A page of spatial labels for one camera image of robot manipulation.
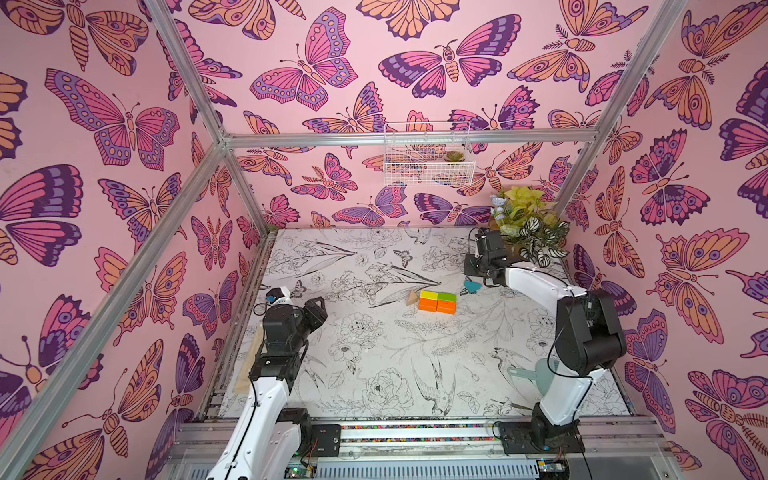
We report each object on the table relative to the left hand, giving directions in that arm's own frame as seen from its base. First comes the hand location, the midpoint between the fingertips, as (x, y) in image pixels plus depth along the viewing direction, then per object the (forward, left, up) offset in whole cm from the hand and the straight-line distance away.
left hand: (320, 299), depth 83 cm
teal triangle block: (+15, -48, -15) cm, 52 cm away
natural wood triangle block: (+9, -27, -13) cm, 31 cm away
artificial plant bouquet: (+19, -59, +12) cm, 63 cm away
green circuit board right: (-36, -59, -18) cm, 71 cm away
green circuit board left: (-38, +2, -17) cm, 41 cm away
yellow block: (+9, -32, -13) cm, 36 cm away
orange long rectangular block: (+5, -37, -13) cm, 40 cm away
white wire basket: (+49, -33, +10) cm, 60 cm away
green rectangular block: (+10, -38, -15) cm, 42 cm away
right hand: (+18, -47, -5) cm, 50 cm away
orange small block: (+7, -31, -14) cm, 35 cm away
